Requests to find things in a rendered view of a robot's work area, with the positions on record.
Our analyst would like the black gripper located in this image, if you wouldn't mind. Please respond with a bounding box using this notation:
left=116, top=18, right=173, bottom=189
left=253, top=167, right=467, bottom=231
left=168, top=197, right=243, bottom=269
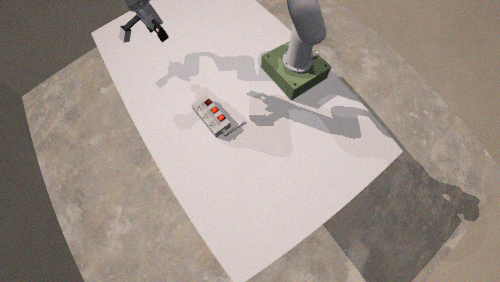
left=130, top=0, right=169, bottom=42

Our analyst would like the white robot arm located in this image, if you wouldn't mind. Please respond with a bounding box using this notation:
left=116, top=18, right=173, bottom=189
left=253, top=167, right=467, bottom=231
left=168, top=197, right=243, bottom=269
left=119, top=0, right=326, bottom=73

